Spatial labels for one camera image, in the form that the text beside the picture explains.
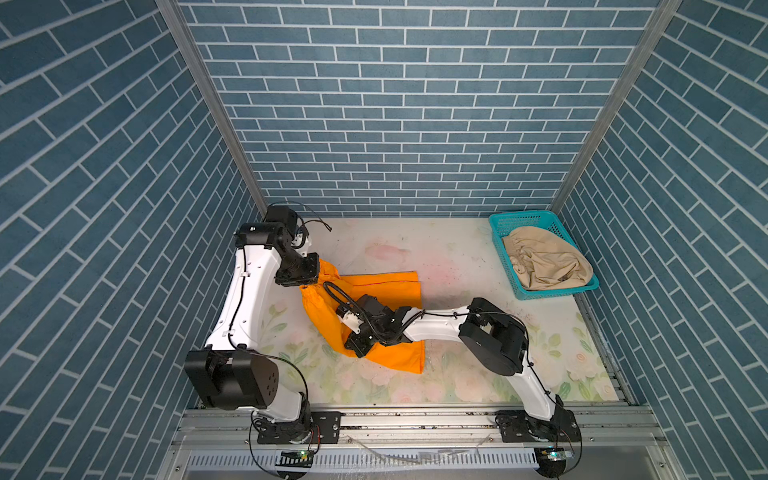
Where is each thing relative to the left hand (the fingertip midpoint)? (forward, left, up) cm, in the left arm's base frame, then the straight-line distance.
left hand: (316, 277), depth 77 cm
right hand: (-9, -5, -21) cm, 23 cm away
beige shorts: (+17, -73, -15) cm, 76 cm away
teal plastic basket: (+33, -62, -14) cm, 72 cm away
